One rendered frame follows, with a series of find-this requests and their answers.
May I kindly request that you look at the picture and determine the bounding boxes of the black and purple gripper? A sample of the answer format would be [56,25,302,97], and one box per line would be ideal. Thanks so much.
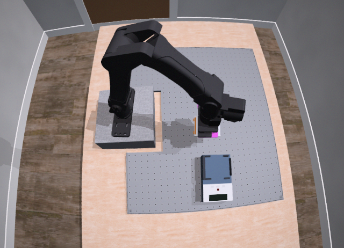
[197,104,218,137]

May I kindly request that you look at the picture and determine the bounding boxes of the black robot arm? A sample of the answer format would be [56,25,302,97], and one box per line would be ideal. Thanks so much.
[101,20,246,137]

